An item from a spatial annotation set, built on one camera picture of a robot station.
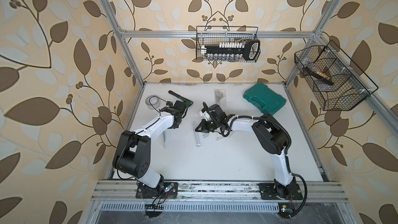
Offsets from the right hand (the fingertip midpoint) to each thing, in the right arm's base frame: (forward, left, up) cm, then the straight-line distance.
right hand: (195, 129), depth 92 cm
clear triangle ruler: (-4, -14, -4) cm, 15 cm away
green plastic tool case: (+23, -49, -1) cm, 55 cm away
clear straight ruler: (-3, -1, -1) cm, 3 cm away
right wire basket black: (+5, -70, +28) cm, 76 cm away
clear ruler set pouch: (+28, -18, -3) cm, 33 cm away
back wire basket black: (+44, -6, +32) cm, 55 cm away
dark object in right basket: (+8, -67, +29) cm, 74 cm away
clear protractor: (-2, -6, -3) cm, 7 cm away
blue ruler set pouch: (-5, +17, +3) cm, 18 cm away
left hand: (+2, +18, +7) cm, 19 cm away
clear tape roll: (+24, +30, -1) cm, 39 cm away
